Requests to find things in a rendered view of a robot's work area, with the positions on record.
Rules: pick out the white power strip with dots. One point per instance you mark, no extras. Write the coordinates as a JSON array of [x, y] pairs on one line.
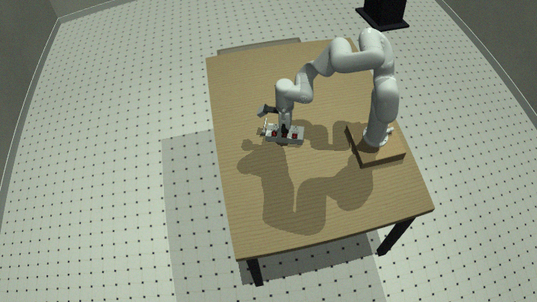
[[274, 134]]

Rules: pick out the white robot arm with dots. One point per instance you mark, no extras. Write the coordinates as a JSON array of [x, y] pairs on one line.
[[343, 60]]

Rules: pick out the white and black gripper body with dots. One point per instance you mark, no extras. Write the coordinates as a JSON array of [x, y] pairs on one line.
[[284, 119]]

